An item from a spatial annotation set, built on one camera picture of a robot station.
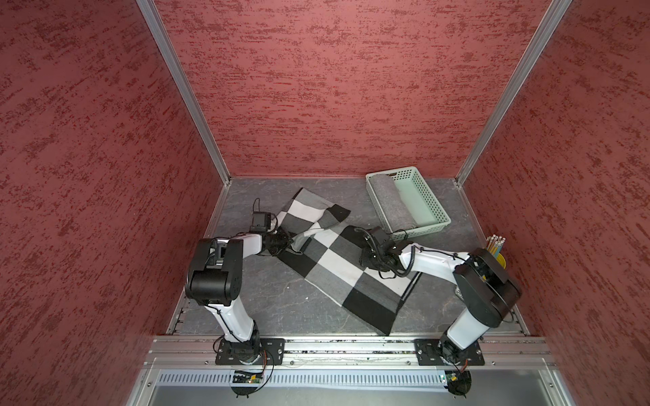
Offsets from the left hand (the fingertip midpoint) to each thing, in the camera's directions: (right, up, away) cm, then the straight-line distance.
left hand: (294, 243), depth 97 cm
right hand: (+27, -7, -5) cm, 29 cm away
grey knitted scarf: (+41, +11, +1) cm, 42 cm away
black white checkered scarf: (+13, -4, -2) cm, 14 cm away
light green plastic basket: (+48, +16, +13) cm, 52 cm away
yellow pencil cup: (+72, -3, -14) cm, 74 cm away
